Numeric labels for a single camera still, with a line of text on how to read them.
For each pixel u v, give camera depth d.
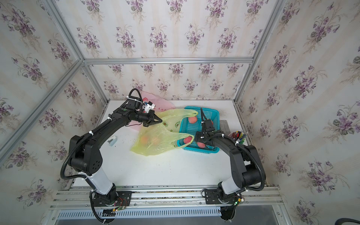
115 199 0.71
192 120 1.01
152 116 0.77
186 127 1.03
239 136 0.84
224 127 1.00
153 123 0.77
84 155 0.46
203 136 0.70
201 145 0.89
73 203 0.75
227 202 0.71
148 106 0.81
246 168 0.44
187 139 0.80
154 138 0.82
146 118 0.76
